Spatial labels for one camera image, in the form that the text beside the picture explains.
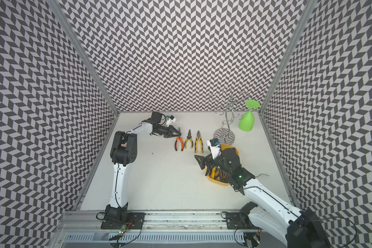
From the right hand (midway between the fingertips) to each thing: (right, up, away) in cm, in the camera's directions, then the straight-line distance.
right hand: (202, 154), depth 78 cm
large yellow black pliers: (-1, +6, +24) cm, 24 cm away
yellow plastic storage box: (+9, -13, +6) cm, 17 cm away
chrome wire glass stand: (+16, +9, +23) cm, 30 cm away
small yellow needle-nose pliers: (-8, +7, +26) cm, 28 cm away
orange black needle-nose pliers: (-14, +7, +21) cm, 26 cm away
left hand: (-14, +9, +22) cm, 27 cm away
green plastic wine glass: (+24, +16, +4) cm, 29 cm away
